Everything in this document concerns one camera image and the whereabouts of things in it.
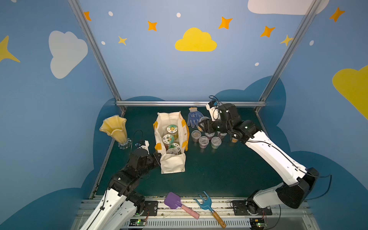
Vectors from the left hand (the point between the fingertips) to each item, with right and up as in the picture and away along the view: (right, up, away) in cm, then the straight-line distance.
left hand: (165, 154), depth 74 cm
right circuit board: (+47, -35, -3) cm, 59 cm away
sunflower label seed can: (+2, +12, +24) cm, 27 cm away
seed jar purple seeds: (+27, +8, +24) cm, 37 cm away
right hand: (+22, +18, +1) cm, 28 cm away
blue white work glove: (+17, +21, +44) cm, 52 cm away
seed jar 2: (+20, +19, -2) cm, 27 cm away
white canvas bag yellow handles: (+4, -4, +3) cm, 6 cm away
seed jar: (+23, +4, +22) cm, 32 cm away
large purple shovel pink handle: (+4, -26, +3) cm, 27 cm away
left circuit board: (-14, -34, -3) cm, 36 cm away
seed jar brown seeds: (+18, +8, +24) cm, 31 cm away
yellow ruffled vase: (-34, +14, +15) cm, 39 cm away
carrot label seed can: (-1, +5, +19) cm, 19 cm away
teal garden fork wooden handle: (+22, -27, +1) cm, 35 cm away
